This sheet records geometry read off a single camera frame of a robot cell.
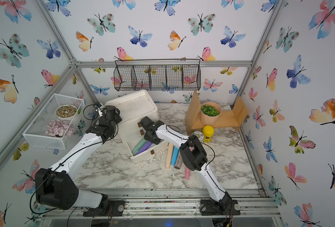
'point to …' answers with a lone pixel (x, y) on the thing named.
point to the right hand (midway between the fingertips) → (149, 137)
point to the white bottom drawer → (154, 149)
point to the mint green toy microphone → (139, 145)
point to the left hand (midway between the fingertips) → (116, 113)
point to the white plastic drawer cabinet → (133, 108)
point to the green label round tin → (199, 135)
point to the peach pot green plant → (209, 113)
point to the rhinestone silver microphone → (179, 161)
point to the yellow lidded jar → (208, 131)
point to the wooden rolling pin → (169, 154)
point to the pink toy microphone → (188, 170)
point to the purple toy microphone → (145, 147)
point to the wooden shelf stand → (227, 119)
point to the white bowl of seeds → (66, 112)
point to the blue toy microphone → (175, 153)
